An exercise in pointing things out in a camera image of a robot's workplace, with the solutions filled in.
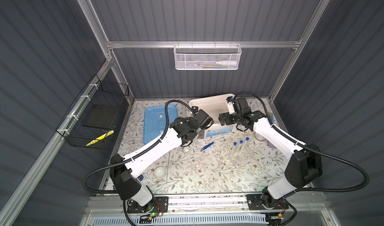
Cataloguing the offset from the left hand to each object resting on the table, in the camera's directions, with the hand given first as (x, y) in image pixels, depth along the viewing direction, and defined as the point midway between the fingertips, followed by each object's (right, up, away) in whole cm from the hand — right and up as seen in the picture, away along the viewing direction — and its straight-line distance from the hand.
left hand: (197, 129), depth 76 cm
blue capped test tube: (+23, -15, +15) cm, 31 cm away
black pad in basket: (-47, +7, -3) cm, 48 cm away
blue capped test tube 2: (+24, -8, +3) cm, 25 cm away
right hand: (+18, +6, +11) cm, 22 cm away
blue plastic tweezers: (+6, -13, +18) cm, 23 cm away
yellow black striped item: (-42, -3, -11) cm, 44 cm away
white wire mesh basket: (+9, +56, +47) cm, 74 cm away
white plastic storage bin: (+13, +13, +29) cm, 35 cm away
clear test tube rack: (+27, -18, +15) cm, 35 cm away
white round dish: (-21, -25, +7) cm, 33 cm away
